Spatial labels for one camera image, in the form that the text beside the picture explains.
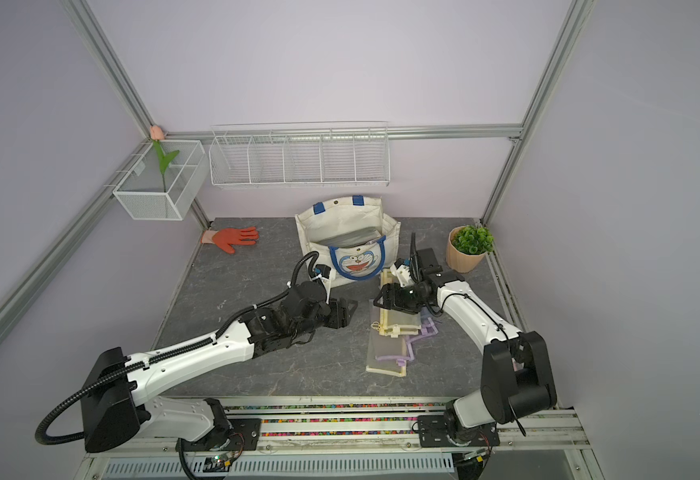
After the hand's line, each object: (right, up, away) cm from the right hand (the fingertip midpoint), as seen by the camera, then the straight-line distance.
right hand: (384, 303), depth 85 cm
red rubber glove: (-58, +20, +31) cm, 69 cm away
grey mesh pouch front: (-10, +20, +17) cm, 28 cm away
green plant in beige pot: (+28, +17, +11) cm, 34 cm away
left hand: (-10, +1, -9) cm, 13 cm away
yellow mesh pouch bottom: (0, -15, +2) cm, 15 cm away
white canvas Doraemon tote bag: (-7, +11, +6) cm, 15 cm away
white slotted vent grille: (-51, -36, -14) cm, 64 cm away
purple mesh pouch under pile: (+14, -9, +6) cm, 17 cm away
